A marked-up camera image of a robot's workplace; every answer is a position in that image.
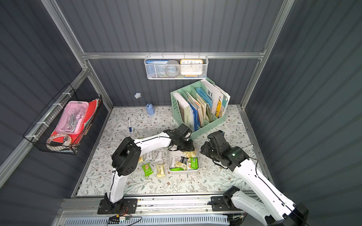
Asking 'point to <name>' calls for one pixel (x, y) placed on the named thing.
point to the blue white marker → (130, 127)
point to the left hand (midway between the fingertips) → (193, 149)
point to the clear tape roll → (68, 138)
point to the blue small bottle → (150, 108)
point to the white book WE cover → (213, 94)
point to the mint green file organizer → (200, 106)
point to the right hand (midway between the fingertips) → (206, 148)
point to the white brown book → (185, 108)
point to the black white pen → (248, 146)
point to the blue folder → (196, 117)
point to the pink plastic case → (73, 118)
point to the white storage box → (181, 162)
